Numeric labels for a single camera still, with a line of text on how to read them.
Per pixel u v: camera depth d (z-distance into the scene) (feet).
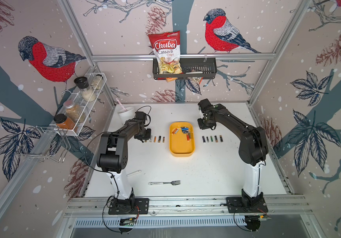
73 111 2.11
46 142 1.90
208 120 2.57
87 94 2.53
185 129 3.39
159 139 3.27
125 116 3.11
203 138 3.28
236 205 2.39
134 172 2.79
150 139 3.21
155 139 3.28
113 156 1.65
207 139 3.23
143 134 2.76
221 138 3.28
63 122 1.96
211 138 3.28
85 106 2.34
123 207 2.20
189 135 3.29
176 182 2.63
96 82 2.82
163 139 3.28
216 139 3.24
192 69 3.51
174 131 3.40
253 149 1.76
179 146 3.12
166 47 2.67
